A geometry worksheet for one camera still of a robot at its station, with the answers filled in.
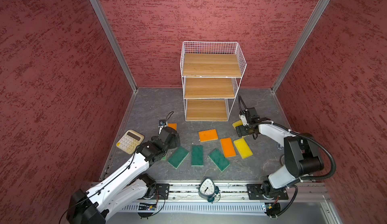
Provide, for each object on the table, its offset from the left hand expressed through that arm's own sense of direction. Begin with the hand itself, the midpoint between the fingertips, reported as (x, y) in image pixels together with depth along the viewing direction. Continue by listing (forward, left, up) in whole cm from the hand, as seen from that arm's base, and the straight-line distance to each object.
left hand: (169, 140), depth 81 cm
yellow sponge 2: (+1, -43, -10) cm, 45 cm away
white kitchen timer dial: (-23, -21, -6) cm, 32 cm away
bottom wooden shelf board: (+28, -22, -10) cm, 37 cm away
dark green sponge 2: (-7, -28, -9) cm, 30 cm away
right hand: (+10, -45, -8) cm, 47 cm away
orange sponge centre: (+8, -22, -9) cm, 26 cm away
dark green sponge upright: (-5, -15, -10) cm, 19 cm away
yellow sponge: (+16, -42, -8) cm, 46 cm away
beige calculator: (+3, +26, -9) cm, 27 cm away
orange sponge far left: (+15, +1, -10) cm, 18 cm away
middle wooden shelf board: (+27, -22, +15) cm, 38 cm away
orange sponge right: (+1, -34, -10) cm, 36 cm away
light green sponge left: (-14, -2, +14) cm, 20 cm away
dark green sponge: (-6, -4, -10) cm, 12 cm away
